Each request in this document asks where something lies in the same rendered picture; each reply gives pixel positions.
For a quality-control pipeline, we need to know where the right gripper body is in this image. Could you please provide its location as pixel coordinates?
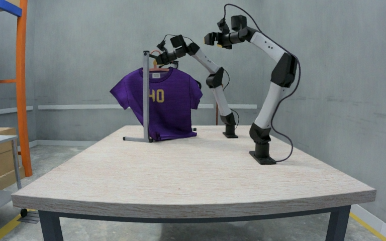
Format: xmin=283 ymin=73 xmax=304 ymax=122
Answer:
xmin=156 ymin=50 xmax=177 ymax=65

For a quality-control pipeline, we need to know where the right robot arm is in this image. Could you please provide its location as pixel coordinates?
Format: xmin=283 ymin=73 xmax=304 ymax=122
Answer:
xmin=170 ymin=35 xmax=238 ymax=139

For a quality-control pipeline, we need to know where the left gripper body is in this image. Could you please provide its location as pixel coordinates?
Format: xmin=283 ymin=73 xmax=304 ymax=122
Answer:
xmin=204 ymin=32 xmax=233 ymax=50

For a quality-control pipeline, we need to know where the purple t-shirt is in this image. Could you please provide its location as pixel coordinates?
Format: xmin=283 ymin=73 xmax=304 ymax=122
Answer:
xmin=110 ymin=67 xmax=203 ymax=141

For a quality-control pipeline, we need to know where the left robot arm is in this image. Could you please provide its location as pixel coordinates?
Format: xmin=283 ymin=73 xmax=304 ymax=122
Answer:
xmin=230 ymin=15 xmax=298 ymax=165

